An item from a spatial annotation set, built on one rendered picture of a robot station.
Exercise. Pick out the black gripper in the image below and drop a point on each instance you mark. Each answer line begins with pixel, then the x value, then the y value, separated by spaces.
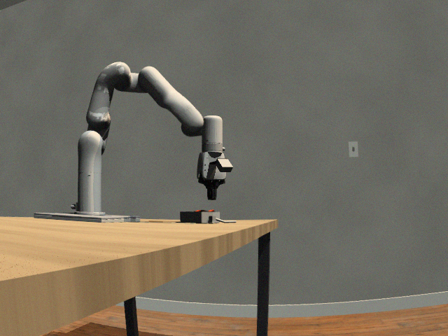
pixel 208 174

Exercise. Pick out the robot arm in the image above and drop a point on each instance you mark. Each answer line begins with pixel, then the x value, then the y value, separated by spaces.
pixel 92 143

